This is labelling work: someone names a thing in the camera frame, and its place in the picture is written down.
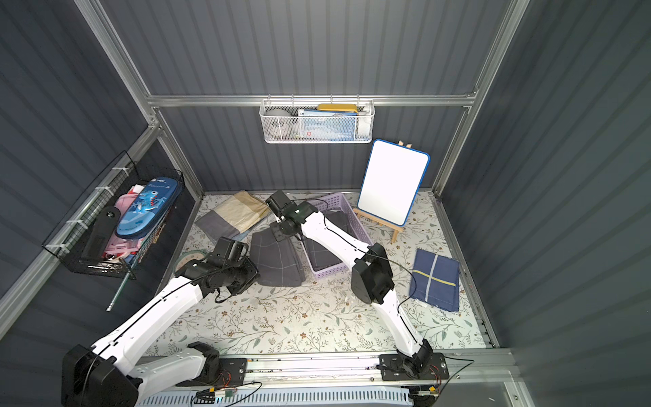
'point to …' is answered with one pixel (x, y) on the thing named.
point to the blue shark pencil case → (155, 198)
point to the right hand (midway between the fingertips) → (286, 225)
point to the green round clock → (186, 256)
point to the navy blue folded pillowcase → (435, 280)
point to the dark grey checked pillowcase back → (320, 256)
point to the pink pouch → (124, 246)
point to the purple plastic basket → (331, 203)
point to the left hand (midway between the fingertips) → (261, 274)
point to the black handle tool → (101, 234)
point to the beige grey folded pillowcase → (235, 215)
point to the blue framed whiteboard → (392, 180)
